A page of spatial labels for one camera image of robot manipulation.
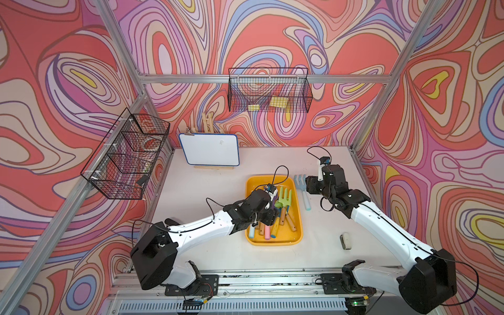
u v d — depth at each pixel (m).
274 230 0.84
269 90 0.85
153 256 0.41
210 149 0.99
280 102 0.90
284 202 0.91
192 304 0.72
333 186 0.60
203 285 0.74
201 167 1.08
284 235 0.86
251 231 0.84
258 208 0.63
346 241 0.82
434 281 0.39
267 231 0.84
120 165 0.74
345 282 0.66
